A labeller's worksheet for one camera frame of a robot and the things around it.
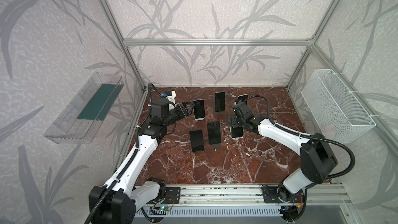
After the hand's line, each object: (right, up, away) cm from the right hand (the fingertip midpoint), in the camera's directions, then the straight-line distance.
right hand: (235, 113), depth 90 cm
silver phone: (+6, +10, +5) cm, 12 cm away
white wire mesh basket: (+38, +2, -28) cm, 47 cm away
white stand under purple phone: (-22, -5, +12) cm, 25 cm away
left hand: (-23, +7, -15) cm, 29 cm away
